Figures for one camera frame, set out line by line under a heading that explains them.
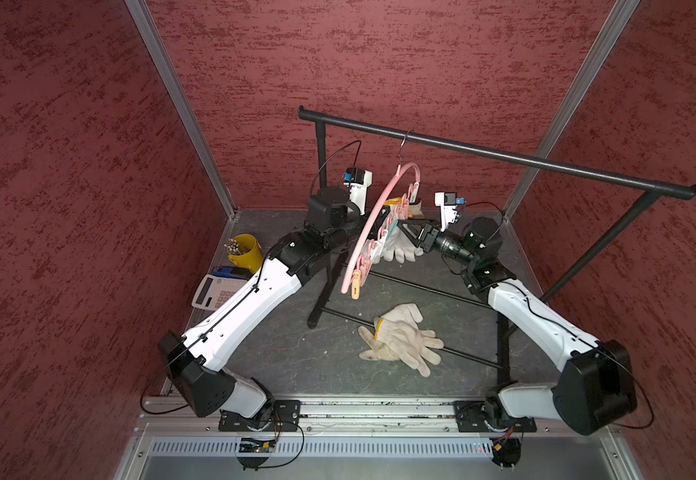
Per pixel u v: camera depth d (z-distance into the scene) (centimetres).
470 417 74
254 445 71
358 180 56
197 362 39
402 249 85
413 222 70
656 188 41
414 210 80
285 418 74
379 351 85
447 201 66
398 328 85
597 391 41
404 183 54
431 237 64
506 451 70
